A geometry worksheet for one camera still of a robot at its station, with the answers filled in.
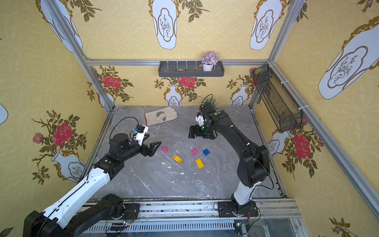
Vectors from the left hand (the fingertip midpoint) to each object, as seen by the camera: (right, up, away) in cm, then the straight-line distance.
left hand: (156, 139), depth 78 cm
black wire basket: (+71, +16, +6) cm, 73 cm away
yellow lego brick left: (+10, -14, +13) cm, 21 cm away
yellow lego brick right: (+24, -16, +11) cm, 31 cm away
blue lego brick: (+28, -10, +16) cm, 34 cm away
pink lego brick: (+2, -9, +17) cm, 19 cm away
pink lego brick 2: (+21, -10, +17) cm, 28 cm away
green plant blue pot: (+34, +22, +25) cm, 48 cm away
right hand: (+21, 0, +6) cm, 22 cm away
